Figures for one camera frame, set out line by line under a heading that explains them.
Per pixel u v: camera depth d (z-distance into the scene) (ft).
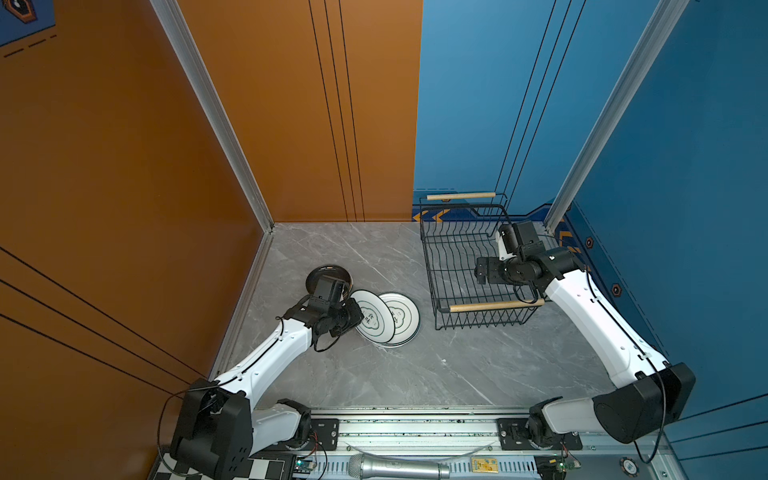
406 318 3.00
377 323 2.85
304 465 2.31
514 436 2.38
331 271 3.27
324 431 2.44
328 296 2.15
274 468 2.20
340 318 2.33
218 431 1.31
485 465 2.24
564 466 2.28
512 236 1.97
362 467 2.16
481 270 2.33
